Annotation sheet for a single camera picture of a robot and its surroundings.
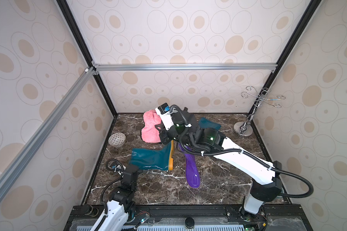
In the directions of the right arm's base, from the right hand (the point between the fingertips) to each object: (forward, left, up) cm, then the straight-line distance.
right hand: (162, 122), depth 60 cm
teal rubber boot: (+2, +5, -35) cm, 35 cm away
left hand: (-3, +18, -31) cm, 36 cm away
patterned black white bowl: (+17, +39, -37) cm, 56 cm away
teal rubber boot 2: (+36, -24, -40) cm, 59 cm away
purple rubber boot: (-8, -15, -37) cm, 41 cm away
